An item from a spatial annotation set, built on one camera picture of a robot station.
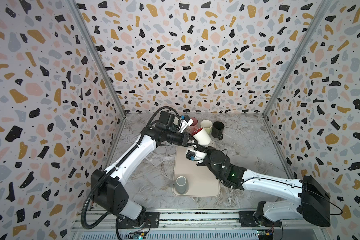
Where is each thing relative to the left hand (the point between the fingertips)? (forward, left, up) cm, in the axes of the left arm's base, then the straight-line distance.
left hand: (196, 141), depth 71 cm
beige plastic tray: (-11, -4, -26) cm, 28 cm away
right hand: (0, 0, -1) cm, 1 cm away
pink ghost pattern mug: (+24, 0, -18) cm, 30 cm away
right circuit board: (-35, -33, -28) cm, 56 cm away
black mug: (+24, -17, -20) cm, 36 cm away
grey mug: (-14, +8, -18) cm, 24 cm away
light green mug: (+27, -10, -21) cm, 36 cm away
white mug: (+3, -3, -2) cm, 5 cm away
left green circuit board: (-34, +28, -28) cm, 52 cm away
